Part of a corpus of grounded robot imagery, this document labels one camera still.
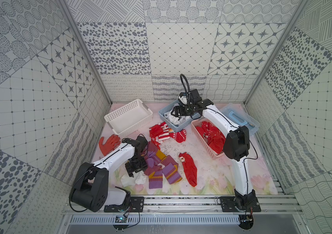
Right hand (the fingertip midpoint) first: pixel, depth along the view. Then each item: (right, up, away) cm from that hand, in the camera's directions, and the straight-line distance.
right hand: (178, 113), depth 94 cm
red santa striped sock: (-12, -12, +5) cm, 17 cm away
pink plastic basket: (+14, -7, +8) cm, 17 cm away
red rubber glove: (-44, -19, +2) cm, 48 cm away
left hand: (-20, -34, -13) cm, 41 cm away
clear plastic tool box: (+44, 0, +10) cm, 45 cm away
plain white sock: (-22, -36, -13) cm, 45 cm away
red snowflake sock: (+22, -15, -1) cm, 26 cm away
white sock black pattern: (-1, -4, +8) cm, 9 cm away
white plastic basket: (-36, -3, +15) cm, 39 cm away
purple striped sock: (-14, -31, -6) cm, 34 cm away
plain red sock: (+7, -33, -8) cm, 34 cm away
